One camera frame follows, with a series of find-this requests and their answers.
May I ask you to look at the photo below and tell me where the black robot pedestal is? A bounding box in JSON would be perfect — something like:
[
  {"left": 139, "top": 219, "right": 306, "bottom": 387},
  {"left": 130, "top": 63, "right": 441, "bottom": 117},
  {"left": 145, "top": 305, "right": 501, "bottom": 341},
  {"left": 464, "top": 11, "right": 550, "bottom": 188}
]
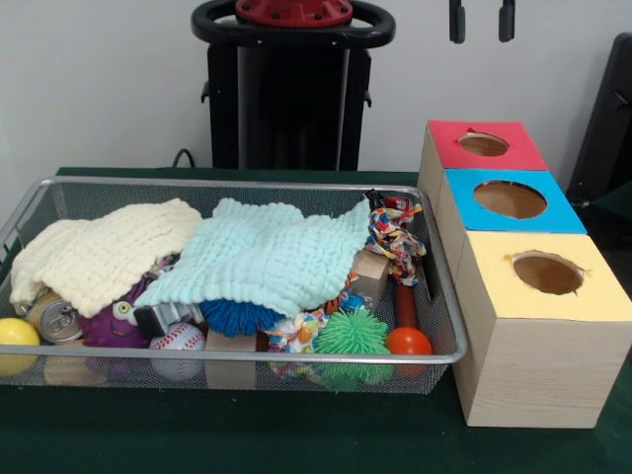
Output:
[{"left": 191, "top": 0, "right": 397, "bottom": 172}]

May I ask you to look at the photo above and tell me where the green spiky rubber ball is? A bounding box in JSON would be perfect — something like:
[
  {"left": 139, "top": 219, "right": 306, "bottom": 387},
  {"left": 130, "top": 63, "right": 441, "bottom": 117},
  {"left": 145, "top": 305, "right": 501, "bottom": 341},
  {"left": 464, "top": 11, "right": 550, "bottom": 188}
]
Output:
[{"left": 314, "top": 308, "right": 395, "bottom": 391}]

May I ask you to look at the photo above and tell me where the red ball-headed stick toy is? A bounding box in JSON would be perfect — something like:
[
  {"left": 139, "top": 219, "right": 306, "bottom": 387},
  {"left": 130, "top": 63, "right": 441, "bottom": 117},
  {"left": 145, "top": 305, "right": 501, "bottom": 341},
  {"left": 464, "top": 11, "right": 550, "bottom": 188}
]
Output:
[{"left": 384, "top": 283, "right": 435, "bottom": 376}]

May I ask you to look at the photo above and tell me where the purple monster plush toy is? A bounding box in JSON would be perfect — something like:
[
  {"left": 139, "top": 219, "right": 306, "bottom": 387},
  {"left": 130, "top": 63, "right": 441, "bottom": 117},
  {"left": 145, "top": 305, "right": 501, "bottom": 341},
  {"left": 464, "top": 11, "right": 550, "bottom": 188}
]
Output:
[{"left": 76, "top": 274, "right": 152, "bottom": 350}]

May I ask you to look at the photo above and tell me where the black looped cable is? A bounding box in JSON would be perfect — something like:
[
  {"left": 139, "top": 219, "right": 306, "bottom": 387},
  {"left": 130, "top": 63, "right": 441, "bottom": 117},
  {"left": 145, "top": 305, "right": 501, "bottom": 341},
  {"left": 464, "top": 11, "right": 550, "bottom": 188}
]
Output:
[{"left": 171, "top": 147, "right": 198, "bottom": 170}]

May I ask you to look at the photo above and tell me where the black upright panel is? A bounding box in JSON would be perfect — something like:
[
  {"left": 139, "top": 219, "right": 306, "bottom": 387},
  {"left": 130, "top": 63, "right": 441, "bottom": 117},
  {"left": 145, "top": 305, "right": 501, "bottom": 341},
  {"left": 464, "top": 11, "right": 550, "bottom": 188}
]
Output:
[{"left": 566, "top": 32, "right": 632, "bottom": 201}]

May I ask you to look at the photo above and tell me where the yellow ball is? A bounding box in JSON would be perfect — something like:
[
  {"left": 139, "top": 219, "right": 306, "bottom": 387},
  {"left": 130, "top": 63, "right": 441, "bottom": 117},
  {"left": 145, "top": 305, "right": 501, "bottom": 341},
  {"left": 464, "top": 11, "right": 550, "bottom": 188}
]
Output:
[{"left": 0, "top": 318, "right": 41, "bottom": 376}]

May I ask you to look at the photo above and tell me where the light blue waffle cloth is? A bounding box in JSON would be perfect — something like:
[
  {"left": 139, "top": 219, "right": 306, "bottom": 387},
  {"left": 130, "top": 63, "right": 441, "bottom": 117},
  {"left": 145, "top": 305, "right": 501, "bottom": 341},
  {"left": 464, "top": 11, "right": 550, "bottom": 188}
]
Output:
[{"left": 133, "top": 197, "right": 372, "bottom": 317}]

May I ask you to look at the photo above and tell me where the dark green side-table cloth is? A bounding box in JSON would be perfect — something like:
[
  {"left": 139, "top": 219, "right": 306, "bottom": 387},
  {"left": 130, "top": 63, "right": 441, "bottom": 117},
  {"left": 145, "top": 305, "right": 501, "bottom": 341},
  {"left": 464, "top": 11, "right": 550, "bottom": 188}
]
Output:
[{"left": 585, "top": 191, "right": 632, "bottom": 292}]

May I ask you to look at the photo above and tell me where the cream waffle cloth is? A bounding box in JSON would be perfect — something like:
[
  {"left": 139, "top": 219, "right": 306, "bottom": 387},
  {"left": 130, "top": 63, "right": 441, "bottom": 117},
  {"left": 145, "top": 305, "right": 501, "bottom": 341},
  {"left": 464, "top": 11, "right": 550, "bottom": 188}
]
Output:
[{"left": 9, "top": 197, "right": 202, "bottom": 320}]

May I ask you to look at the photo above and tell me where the shallow silver mesh bin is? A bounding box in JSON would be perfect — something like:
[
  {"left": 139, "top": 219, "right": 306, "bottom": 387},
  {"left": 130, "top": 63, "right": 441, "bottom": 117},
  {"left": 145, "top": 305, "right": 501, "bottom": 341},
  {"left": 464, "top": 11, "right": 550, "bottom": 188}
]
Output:
[{"left": 0, "top": 176, "right": 469, "bottom": 395}]

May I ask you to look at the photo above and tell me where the silver drink can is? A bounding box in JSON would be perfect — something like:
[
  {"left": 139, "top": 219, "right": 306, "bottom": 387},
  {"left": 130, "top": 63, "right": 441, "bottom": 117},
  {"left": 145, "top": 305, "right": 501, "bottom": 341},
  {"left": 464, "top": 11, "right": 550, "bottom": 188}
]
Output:
[{"left": 27, "top": 290, "right": 85, "bottom": 346}]

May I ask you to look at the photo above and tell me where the white baseball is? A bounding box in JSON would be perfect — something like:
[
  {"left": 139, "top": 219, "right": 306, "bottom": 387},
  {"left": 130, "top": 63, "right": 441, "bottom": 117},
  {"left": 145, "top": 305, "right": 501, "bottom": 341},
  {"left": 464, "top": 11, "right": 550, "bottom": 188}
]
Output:
[{"left": 148, "top": 323, "right": 207, "bottom": 381}]

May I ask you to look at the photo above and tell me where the blue spiky rubber ball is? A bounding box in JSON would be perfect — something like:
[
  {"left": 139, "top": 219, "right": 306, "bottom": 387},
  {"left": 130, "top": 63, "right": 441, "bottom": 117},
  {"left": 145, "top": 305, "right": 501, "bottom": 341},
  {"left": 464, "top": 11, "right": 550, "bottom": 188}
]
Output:
[{"left": 198, "top": 295, "right": 287, "bottom": 340}]

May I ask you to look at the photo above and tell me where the dark green tablecloth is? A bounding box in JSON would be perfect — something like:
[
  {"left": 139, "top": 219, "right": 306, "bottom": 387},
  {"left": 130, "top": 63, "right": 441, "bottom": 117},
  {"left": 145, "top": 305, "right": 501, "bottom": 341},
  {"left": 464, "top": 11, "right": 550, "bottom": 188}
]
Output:
[{"left": 0, "top": 166, "right": 632, "bottom": 474}]

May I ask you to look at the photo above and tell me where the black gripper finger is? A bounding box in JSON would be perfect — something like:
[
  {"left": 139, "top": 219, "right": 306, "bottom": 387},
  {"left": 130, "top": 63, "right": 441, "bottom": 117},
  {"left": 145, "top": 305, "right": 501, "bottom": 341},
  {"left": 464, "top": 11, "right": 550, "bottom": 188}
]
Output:
[
  {"left": 498, "top": 0, "right": 517, "bottom": 43},
  {"left": 447, "top": 0, "right": 467, "bottom": 44}
]

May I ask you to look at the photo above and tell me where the wooden box with three holes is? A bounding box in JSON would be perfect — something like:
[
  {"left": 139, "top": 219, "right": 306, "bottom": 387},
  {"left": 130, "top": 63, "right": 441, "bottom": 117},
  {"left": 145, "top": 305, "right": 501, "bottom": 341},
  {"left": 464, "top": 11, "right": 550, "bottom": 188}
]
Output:
[{"left": 417, "top": 119, "right": 632, "bottom": 429}]

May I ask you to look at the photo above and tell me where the colourful knotted rope toy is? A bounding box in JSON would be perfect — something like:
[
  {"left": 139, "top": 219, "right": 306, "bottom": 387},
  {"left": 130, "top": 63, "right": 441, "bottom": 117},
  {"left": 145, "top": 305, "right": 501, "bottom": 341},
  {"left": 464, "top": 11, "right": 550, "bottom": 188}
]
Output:
[{"left": 365, "top": 204, "right": 429, "bottom": 287}]

